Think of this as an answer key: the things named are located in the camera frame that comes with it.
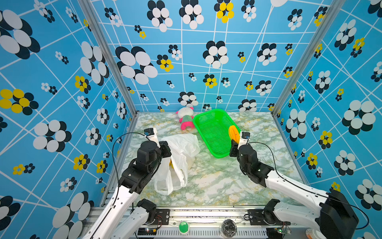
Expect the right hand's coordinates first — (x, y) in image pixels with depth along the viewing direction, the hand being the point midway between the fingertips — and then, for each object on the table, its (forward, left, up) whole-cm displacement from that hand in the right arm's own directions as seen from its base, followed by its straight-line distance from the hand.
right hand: (235, 141), depth 81 cm
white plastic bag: (-18, +33, -1) cm, 38 cm away
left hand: (-6, +34, +10) cm, 36 cm away
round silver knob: (-39, +7, -8) cm, 40 cm away
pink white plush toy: (+27, +29, -11) cm, 41 cm away
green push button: (-39, +27, -7) cm, 48 cm away
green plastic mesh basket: (+26, +9, -19) cm, 34 cm away
